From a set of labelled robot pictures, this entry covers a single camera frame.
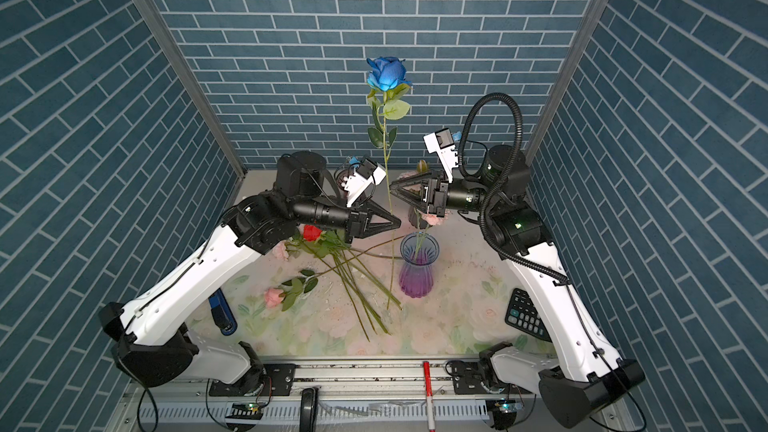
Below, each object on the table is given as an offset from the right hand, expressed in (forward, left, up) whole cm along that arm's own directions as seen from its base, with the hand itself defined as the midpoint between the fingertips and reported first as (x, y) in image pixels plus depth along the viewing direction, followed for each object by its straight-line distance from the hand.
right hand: (388, 189), depth 53 cm
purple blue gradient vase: (+5, -6, -31) cm, 32 cm away
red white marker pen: (-25, -11, -46) cm, 54 cm away
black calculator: (-4, -37, -46) cm, 59 cm away
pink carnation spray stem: (+7, -7, -18) cm, 20 cm away
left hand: (-4, -2, -6) cm, 7 cm away
